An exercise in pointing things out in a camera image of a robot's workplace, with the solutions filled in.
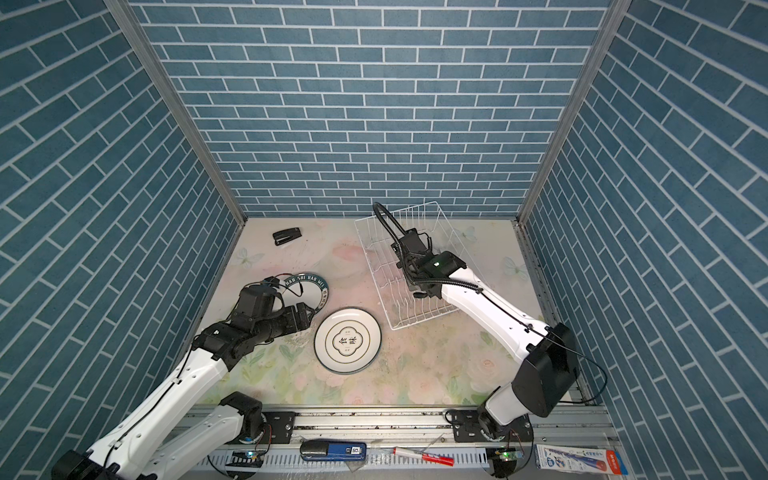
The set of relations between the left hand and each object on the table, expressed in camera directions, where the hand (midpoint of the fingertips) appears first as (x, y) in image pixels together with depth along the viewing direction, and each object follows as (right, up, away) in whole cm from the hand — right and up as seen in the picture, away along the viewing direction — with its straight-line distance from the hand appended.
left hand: (305, 314), depth 80 cm
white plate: (+2, +8, -9) cm, 12 cm away
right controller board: (+51, -33, -8) cm, 61 cm away
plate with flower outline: (+10, -9, +7) cm, 15 cm away
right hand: (+31, +13, +2) cm, 34 cm away
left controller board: (-10, -34, -8) cm, 36 cm away
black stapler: (-18, +22, +32) cm, 43 cm away
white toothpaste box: (+68, -32, -11) cm, 76 cm away
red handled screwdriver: (+36, -32, -10) cm, 49 cm away
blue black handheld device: (+8, -28, -13) cm, 32 cm away
